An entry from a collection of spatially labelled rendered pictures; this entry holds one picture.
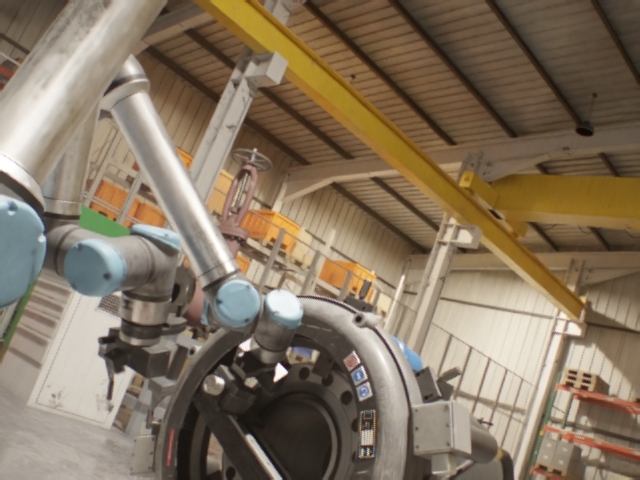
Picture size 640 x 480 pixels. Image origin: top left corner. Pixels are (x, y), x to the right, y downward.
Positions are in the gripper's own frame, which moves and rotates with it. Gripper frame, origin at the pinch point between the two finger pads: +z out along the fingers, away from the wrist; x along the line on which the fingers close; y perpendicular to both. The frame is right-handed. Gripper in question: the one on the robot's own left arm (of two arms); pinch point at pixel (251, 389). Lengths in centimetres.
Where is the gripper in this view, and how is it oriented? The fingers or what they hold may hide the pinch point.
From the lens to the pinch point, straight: 180.2
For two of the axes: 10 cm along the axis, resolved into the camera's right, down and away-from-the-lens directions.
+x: -7.1, -6.1, 3.4
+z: -3.1, 7.1, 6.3
